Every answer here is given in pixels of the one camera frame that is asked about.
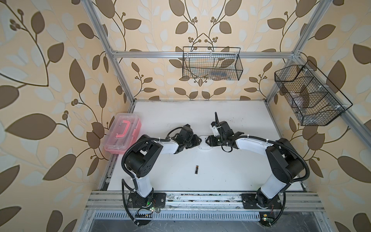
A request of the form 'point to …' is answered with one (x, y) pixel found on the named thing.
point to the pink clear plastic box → (124, 130)
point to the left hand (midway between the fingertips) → (199, 139)
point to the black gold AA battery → (196, 169)
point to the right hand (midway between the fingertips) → (208, 141)
